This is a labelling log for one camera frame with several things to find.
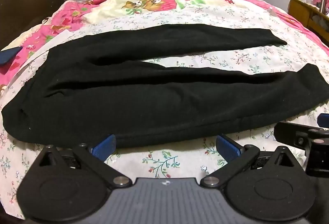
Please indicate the metal thermos bottle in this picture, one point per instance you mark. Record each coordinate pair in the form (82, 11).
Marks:
(323, 4)

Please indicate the pink cloth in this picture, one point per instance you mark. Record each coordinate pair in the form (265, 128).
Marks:
(317, 0)

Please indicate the wooden side desk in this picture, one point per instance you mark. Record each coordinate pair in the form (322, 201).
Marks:
(300, 10)

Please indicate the black pants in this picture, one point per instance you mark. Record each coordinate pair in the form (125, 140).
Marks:
(154, 98)

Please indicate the dark wooden headboard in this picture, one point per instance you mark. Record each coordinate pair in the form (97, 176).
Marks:
(28, 3)

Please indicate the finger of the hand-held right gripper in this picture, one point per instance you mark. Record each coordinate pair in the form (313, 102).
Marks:
(324, 121)
(287, 134)

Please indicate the dark blue phone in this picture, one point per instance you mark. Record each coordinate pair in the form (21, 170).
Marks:
(9, 56)

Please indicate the white floral bed sheet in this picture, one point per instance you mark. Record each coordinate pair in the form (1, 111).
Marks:
(257, 59)

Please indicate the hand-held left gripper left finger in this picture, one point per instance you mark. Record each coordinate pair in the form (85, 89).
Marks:
(104, 148)

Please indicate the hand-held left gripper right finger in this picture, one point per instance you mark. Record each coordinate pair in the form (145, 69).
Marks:
(227, 148)

